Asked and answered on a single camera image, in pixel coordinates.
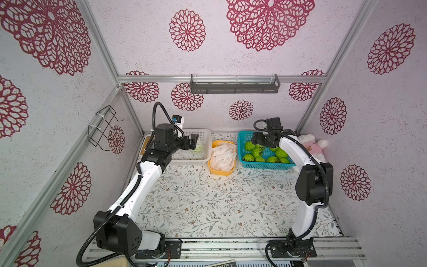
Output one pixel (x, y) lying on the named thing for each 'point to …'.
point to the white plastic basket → (201, 153)
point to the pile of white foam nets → (223, 156)
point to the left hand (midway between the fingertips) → (189, 135)
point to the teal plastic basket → (259, 163)
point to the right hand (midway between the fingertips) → (258, 137)
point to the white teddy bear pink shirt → (314, 146)
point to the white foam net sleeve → (197, 143)
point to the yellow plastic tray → (219, 173)
